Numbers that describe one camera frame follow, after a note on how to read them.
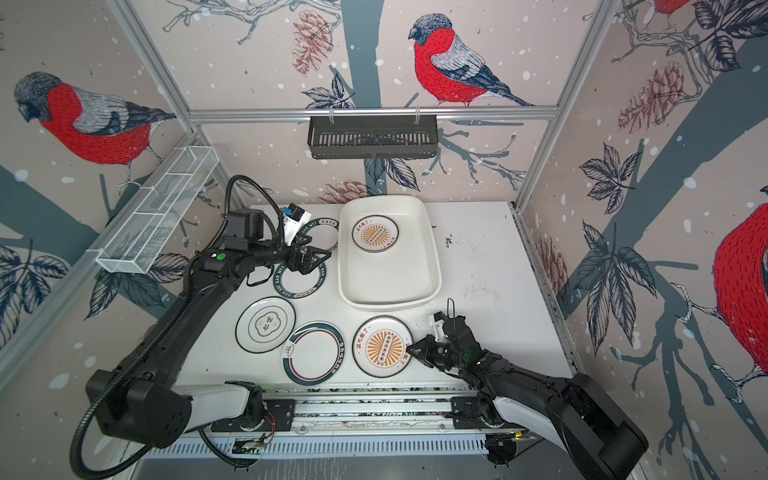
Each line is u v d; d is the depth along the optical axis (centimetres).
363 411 75
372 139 107
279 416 73
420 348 79
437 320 81
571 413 43
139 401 38
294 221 66
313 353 84
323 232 115
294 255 65
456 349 69
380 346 84
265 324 90
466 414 73
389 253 104
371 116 89
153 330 44
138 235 75
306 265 67
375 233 110
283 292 95
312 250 66
